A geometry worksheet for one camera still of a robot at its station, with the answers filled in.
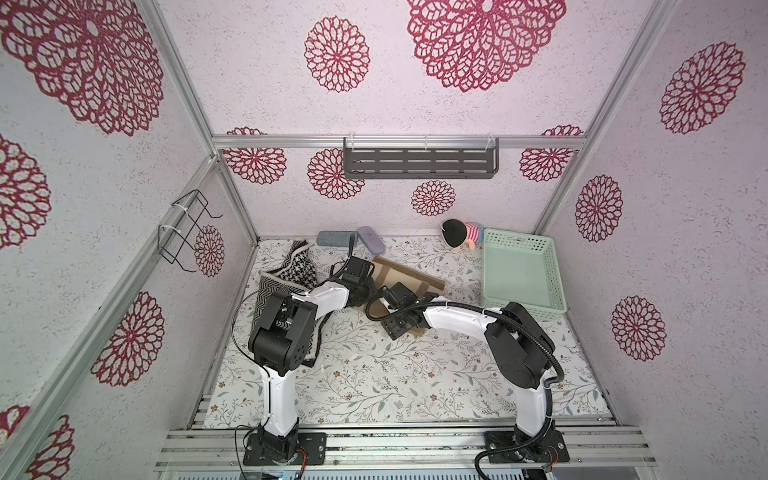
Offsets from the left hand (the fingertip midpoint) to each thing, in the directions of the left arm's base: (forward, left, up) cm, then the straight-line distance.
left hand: (373, 291), depth 101 cm
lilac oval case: (+23, +1, -1) cm, 23 cm away
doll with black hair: (+24, -31, +3) cm, 40 cm away
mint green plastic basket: (+13, -55, -4) cm, 57 cm away
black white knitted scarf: (+5, +26, +3) cm, 27 cm away
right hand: (-10, -7, 0) cm, 12 cm away
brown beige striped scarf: (-15, -14, +2) cm, 21 cm away
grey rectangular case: (+25, +16, 0) cm, 30 cm away
